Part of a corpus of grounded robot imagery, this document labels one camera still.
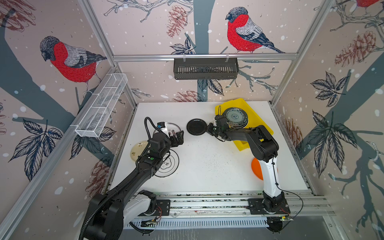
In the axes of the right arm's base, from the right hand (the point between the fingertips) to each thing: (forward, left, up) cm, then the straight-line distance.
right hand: (204, 129), depth 104 cm
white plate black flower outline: (-26, +20, +1) cm, 33 cm away
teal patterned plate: (+10, -24, +3) cm, 26 cm away
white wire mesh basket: (-7, +56, +32) cm, 65 cm away
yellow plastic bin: (+8, -35, +4) cm, 36 cm away
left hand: (-15, +15, +19) cm, 28 cm away
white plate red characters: (+1, +23, +2) cm, 24 cm away
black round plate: (+4, +6, -2) cm, 7 cm away
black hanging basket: (+33, -1, +28) cm, 43 cm away
